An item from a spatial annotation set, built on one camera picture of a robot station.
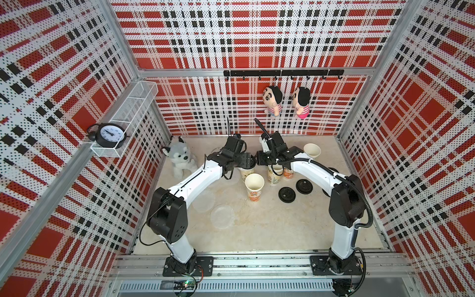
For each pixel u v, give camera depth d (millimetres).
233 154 662
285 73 883
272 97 908
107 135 636
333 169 1071
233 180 977
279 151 693
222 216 879
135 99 802
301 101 934
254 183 879
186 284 698
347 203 493
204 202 905
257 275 729
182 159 908
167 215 451
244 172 899
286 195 932
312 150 937
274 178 917
